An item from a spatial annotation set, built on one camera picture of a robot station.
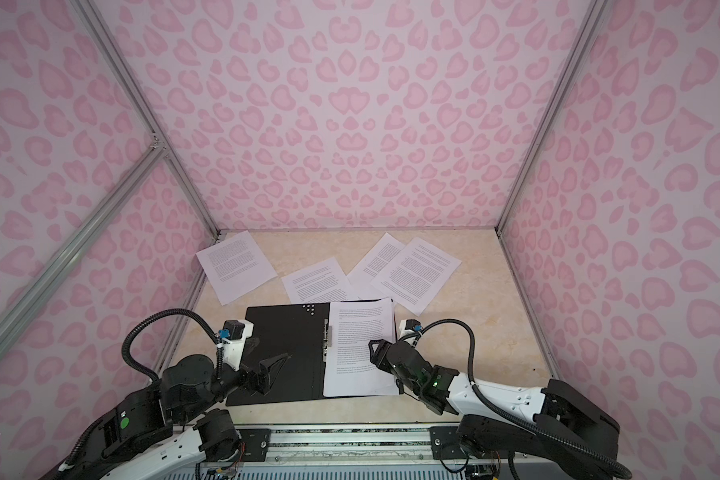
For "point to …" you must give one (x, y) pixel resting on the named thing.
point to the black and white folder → (296, 330)
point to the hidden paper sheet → (369, 265)
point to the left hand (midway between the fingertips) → (273, 346)
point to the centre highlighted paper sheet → (323, 282)
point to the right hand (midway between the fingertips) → (373, 348)
